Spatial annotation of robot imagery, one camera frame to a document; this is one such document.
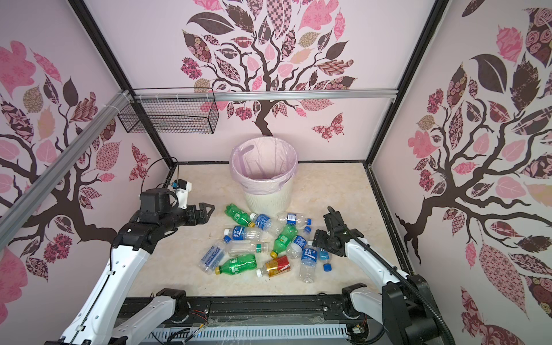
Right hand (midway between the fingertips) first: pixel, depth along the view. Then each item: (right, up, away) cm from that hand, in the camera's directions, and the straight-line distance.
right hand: (322, 240), depth 88 cm
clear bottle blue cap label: (-14, +8, +4) cm, 16 cm away
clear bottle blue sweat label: (-21, +4, +7) cm, 23 cm away
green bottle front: (-34, -7, -9) cm, 36 cm away
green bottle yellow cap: (-16, +1, -2) cm, 16 cm away
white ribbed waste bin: (-22, +15, 0) cm, 27 cm away
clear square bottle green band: (-33, -3, 0) cm, 34 cm away
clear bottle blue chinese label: (-35, +3, 0) cm, 35 cm away
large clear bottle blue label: (-45, -5, -7) cm, 45 cm away
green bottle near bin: (-36, +10, +5) cm, 38 cm away
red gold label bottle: (-18, -7, -9) cm, 21 cm away
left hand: (-45, +14, -14) cm, 49 cm away
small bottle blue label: (-12, -3, -4) cm, 13 cm away
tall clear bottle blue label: (-7, -5, -8) cm, 11 cm away
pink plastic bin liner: (-26, +32, +12) cm, 43 cm away
